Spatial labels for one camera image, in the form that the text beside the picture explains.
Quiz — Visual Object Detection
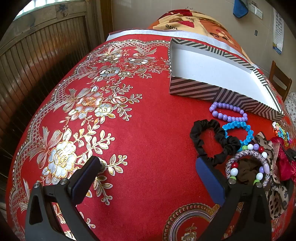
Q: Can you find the wall switch panel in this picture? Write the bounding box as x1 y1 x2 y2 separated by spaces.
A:
247 5 263 19

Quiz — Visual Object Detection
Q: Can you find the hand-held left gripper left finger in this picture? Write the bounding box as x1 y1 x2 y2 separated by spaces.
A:
25 156 107 241

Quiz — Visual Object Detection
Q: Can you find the blue bead bracelet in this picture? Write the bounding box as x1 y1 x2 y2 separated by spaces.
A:
222 122 254 145

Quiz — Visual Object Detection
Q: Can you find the blue towel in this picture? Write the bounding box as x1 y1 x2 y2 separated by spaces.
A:
233 0 249 18

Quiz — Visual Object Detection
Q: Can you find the printed blanket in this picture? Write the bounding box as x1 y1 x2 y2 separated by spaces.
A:
148 9 262 70

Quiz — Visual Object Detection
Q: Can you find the window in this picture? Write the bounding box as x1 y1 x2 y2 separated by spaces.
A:
14 0 56 16

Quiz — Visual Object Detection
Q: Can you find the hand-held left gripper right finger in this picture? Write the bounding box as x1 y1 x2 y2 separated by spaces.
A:
195 157 272 241

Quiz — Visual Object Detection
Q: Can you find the grey woven hair tie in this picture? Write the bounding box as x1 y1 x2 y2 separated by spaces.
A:
225 150 271 186

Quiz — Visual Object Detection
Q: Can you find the purple bead bracelet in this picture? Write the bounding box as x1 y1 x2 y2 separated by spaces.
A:
209 101 248 123

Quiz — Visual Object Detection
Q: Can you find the wall calendar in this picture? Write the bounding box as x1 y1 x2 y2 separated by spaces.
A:
272 8 285 55

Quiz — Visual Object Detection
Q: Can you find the leopard print bow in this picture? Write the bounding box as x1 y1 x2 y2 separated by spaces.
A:
252 132 289 219

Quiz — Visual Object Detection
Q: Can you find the black scrunchie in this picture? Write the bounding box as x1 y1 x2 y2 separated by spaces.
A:
190 119 241 166

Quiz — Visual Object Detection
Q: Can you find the colourful small hair clip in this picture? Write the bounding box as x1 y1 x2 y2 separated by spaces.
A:
272 122 290 147

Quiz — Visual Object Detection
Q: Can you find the wooden chair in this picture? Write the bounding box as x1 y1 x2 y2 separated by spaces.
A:
269 61 292 100

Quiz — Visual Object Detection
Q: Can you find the white floral cloth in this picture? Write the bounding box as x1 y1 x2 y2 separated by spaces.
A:
283 93 296 121

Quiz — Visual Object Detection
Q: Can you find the brown scrunchie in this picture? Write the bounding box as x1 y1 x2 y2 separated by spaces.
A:
237 159 260 186

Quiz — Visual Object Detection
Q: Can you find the red floral tablecloth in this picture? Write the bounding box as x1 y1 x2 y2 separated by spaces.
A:
5 29 296 241

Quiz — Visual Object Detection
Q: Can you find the striped cardboard box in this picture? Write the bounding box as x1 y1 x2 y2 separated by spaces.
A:
168 38 284 121

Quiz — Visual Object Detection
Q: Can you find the wooden panelled door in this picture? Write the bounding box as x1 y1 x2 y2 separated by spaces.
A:
0 5 104 174

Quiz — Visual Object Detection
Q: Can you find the red satin bow clip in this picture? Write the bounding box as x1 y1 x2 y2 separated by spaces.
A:
269 137 296 182

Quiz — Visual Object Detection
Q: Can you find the multicolour bead bracelet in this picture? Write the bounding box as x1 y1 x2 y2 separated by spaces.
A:
230 143 270 188

